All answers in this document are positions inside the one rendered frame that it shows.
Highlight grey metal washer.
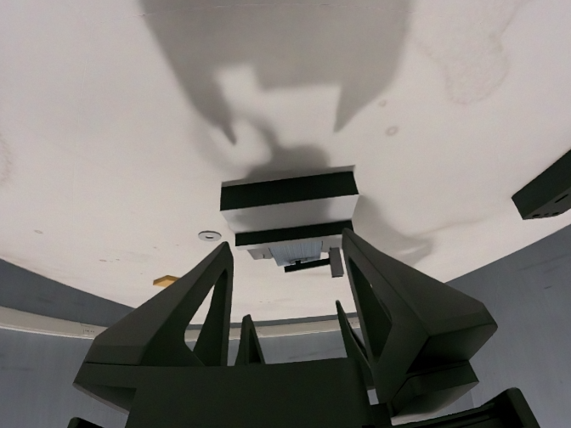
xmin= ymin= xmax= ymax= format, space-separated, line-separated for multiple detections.
xmin=198 ymin=231 xmax=222 ymax=242

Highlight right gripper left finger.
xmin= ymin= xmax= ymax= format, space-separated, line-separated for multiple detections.
xmin=83 ymin=241 xmax=234 ymax=367

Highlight tan flat rectangular plate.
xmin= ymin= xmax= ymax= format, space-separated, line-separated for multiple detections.
xmin=153 ymin=275 xmax=179 ymax=287

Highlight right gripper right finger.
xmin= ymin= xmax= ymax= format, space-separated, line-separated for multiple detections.
xmin=342 ymin=228 xmax=498 ymax=403

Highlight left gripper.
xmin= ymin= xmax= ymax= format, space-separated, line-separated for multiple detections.
xmin=235 ymin=300 xmax=375 ymax=391

